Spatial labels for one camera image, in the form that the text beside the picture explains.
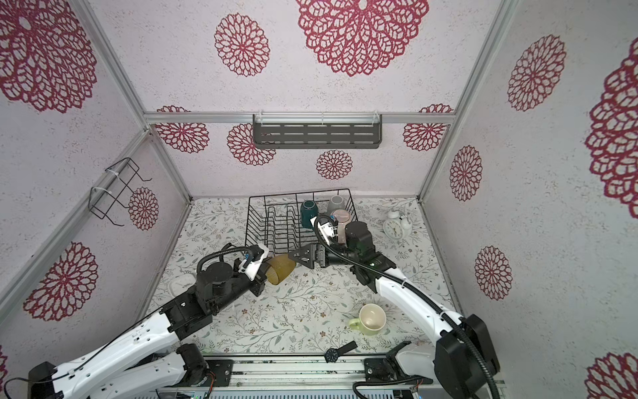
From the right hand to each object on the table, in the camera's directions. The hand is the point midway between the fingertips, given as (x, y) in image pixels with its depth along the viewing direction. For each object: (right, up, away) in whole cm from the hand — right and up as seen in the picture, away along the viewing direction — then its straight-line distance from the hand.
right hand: (295, 254), depth 69 cm
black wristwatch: (+11, -32, +8) cm, 35 cm away
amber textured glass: (-4, -4, +2) cm, 6 cm away
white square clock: (-43, -13, +21) cm, 50 cm away
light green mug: (+24, -23, +14) cm, 36 cm away
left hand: (-7, -2, +3) cm, 8 cm away
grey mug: (+14, +17, +35) cm, 41 cm away
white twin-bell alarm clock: (+38, +6, +31) cm, 50 cm away
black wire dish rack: (-12, +9, +35) cm, 38 cm away
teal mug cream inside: (+2, +14, +31) cm, 34 cm away
